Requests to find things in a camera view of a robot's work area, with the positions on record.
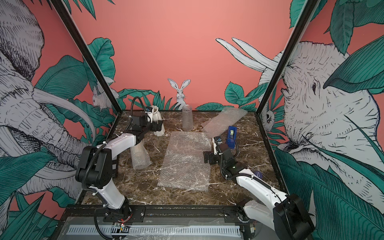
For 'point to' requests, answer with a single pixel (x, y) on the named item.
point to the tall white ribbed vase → (154, 115)
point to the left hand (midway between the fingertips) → (156, 117)
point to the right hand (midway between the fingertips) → (209, 148)
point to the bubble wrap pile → (183, 166)
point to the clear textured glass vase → (187, 124)
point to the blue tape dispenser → (231, 136)
